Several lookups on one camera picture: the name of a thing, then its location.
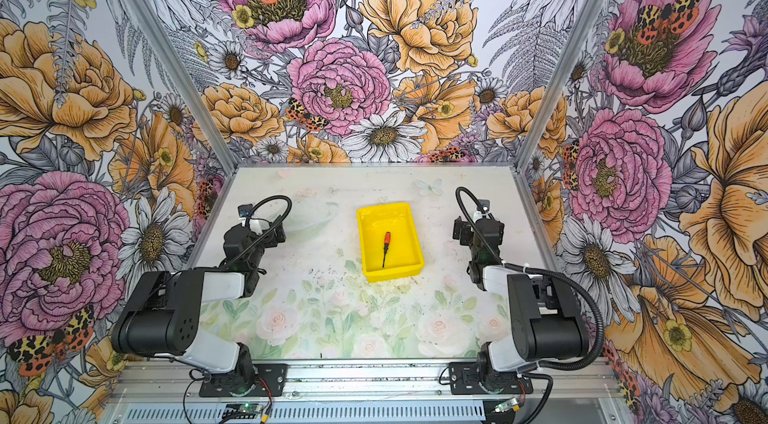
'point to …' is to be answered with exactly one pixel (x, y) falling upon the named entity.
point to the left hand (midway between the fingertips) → (266, 225)
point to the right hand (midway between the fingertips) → (476, 225)
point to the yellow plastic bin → (402, 255)
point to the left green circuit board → (242, 410)
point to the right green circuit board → (506, 405)
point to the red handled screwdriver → (387, 237)
